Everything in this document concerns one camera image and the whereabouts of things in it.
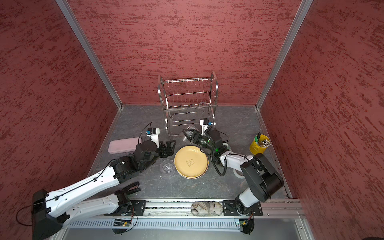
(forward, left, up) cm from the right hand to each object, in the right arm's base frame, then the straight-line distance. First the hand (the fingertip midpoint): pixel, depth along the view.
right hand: (184, 135), depth 81 cm
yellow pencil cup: (-2, -45, -9) cm, 46 cm away
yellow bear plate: (-9, -3, -16) cm, 19 cm away
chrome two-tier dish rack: (+33, -1, -5) cm, 33 cm away
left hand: (-8, +7, +2) cm, 10 cm away
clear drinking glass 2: (-2, 0, +3) cm, 4 cm away
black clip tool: (-23, +29, -17) cm, 41 cm away
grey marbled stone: (-33, -11, -15) cm, 38 cm away
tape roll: (-17, -31, -19) cm, 40 cm away
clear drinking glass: (-12, +11, -14) cm, 21 cm away
